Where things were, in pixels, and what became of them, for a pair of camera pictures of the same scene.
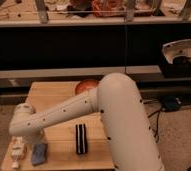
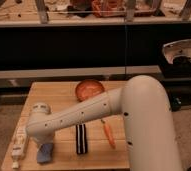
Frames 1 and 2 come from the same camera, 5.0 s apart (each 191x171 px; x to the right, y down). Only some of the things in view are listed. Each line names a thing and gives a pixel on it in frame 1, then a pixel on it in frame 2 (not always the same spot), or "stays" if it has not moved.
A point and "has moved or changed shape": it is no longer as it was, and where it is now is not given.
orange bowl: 86,84 stays
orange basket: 109,8 stays
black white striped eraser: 81,138 stays
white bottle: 17,150 stays
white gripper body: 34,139 to 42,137
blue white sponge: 39,153 has moved or changed shape
